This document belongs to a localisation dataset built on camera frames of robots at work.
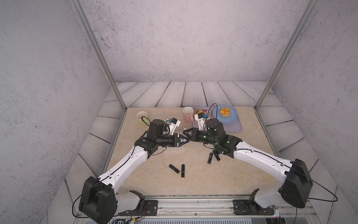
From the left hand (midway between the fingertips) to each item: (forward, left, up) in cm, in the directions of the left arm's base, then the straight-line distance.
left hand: (189, 142), depth 72 cm
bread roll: (+40, -31, -20) cm, 54 cm away
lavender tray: (+3, -3, +9) cm, 10 cm away
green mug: (+33, +35, -15) cm, 51 cm away
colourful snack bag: (+39, -18, -21) cm, 48 cm away
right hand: (+3, +3, +3) cm, 6 cm away
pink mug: (+35, -1, -15) cm, 38 cm away
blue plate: (+36, -37, -23) cm, 56 cm away
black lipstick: (-5, +9, -23) cm, 25 cm away
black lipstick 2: (+2, -14, -23) cm, 27 cm away
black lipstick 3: (+3, -18, -22) cm, 29 cm away
